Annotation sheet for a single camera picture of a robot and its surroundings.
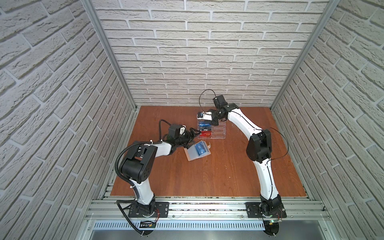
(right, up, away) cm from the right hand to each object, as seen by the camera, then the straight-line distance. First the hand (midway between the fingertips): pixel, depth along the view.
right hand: (209, 117), depth 98 cm
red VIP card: (-2, -11, +2) cm, 11 cm away
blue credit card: (-3, -4, +1) cm, 6 cm away
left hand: (-5, -11, -8) cm, 15 cm away
